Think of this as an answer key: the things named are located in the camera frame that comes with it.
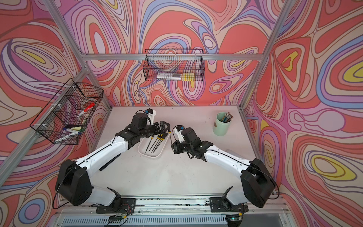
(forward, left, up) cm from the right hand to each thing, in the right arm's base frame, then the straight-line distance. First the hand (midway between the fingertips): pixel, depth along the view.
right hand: (173, 149), depth 81 cm
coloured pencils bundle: (+19, -36, +5) cm, 41 cm away
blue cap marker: (+3, +49, +17) cm, 52 cm away
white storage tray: (+9, +15, -12) cm, 21 cm away
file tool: (+8, +2, +6) cm, 10 cm away
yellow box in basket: (+41, -11, +22) cm, 47 cm away
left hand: (+10, +3, +9) cm, 14 cm away
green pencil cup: (+17, -33, 0) cm, 37 cm away
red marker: (+16, +47, +19) cm, 53 cm away
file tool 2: (+14, +11, -11) cm, 21 cm away
